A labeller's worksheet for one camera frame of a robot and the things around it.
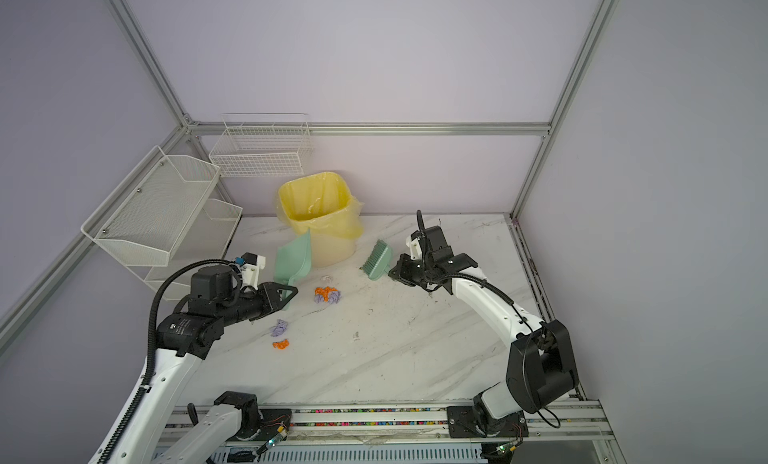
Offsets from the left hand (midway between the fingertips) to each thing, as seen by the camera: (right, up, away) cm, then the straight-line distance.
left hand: (292, 294), depth 70 cm
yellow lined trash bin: (-2, +26, +34) cm, 43 cm away
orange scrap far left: (-9, -18, +16) cm, 25 cm away
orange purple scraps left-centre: (+2, -5, +27) cm, 27 cm away
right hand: (+23, +4, +10) cm, 25 cm away
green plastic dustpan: (-5, +7, +14) cm, 16 cm away
